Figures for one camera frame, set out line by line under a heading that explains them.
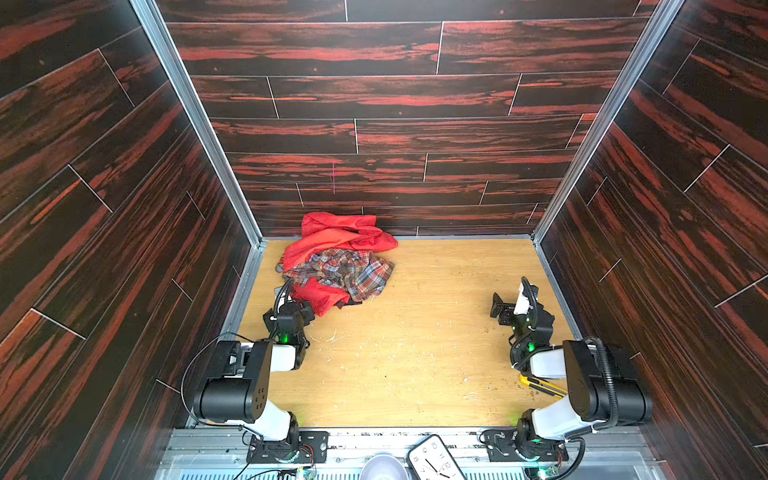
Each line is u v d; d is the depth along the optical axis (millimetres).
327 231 1011
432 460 696
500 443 734
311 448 729
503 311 828
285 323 713
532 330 690
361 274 991
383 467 677
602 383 417
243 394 449
